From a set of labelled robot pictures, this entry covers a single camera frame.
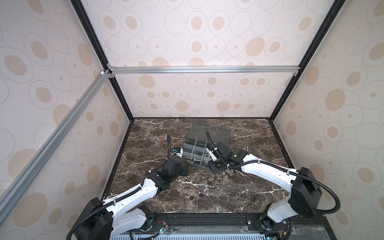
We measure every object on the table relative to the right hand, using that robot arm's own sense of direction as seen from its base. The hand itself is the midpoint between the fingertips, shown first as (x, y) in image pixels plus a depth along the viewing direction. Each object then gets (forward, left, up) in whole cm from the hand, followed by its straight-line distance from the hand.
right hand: (211, 164), depth 84 cm
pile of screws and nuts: (-15, +11, -9) cm, 21 cm away
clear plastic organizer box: (+15, +9, -9) cm, 20 cm away
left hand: (0, +11, +3) cm, 11 cm away
